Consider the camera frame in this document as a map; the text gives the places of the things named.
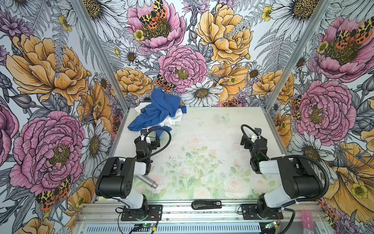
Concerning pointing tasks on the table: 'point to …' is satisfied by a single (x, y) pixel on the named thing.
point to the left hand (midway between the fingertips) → (149, 138)
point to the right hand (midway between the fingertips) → (251, 138)
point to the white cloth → (168, 120)
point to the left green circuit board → (143, 227)
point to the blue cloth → (153, 116)
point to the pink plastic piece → (307, 219)
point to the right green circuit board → (271, 224)
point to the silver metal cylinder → (147, 181)
